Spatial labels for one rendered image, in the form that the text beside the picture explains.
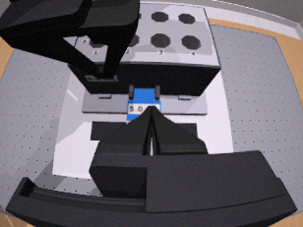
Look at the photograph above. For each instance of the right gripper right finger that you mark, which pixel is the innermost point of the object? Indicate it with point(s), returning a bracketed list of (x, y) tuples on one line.
[(172, 139)]

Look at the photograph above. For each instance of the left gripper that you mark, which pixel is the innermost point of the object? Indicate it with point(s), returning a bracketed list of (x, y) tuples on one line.
[(26, 24)]

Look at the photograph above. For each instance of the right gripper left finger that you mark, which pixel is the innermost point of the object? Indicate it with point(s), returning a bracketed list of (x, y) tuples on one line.
[(131, 138)]

